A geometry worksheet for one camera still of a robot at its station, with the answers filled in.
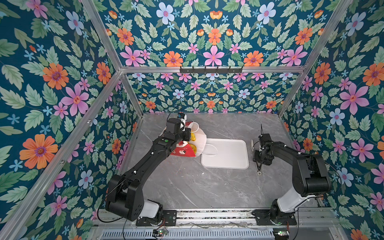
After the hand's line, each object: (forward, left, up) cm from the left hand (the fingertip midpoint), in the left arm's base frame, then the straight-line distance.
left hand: (191, 125), depth 82 cm
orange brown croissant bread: (-4, 0, -17) cm, 17 cm away
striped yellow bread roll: (+3, 0, -15) cm, 15 cm away
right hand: (-12, -41, -23) cm, 49 cm away
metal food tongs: (-17, -40, -23) cm, 49 cm away
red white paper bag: (-10, +5, -8) cm, 13 cm away
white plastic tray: (-7, -21, -22) cm, 31 cm away
